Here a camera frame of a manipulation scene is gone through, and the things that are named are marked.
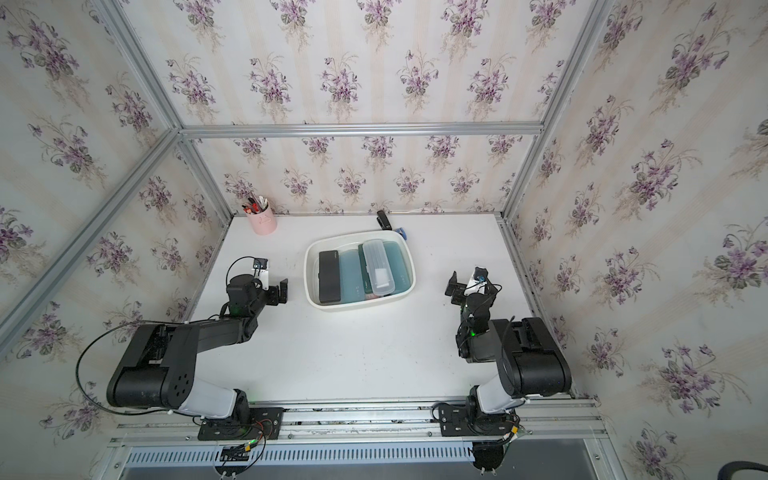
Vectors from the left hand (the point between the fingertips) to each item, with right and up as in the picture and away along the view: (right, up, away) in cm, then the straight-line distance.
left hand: (273, 279), depth 93 cm
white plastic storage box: (+19, +12, +11) cm, 25 cm away
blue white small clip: (+42, +16, +20) cm, 49 cm away
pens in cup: (-12, +26, +15) cm, 32 cm away
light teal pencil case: (+24, +1, +4) cm, 25 cm away
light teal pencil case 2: (+40, +3, +5) cm, 41 cm away
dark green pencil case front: (+30, -1, +1) cm, 30 cm away
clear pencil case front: (+34, +1, +2) cm, 34 cm away
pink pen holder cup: (-9, +19, +14) cm, 26 cm away
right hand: (+63, +1, -4) cm, 63 cm away
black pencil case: (+17, 0, +3) cm, 17 cm away
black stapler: (+35, +20, +21) cm, 46 cm away
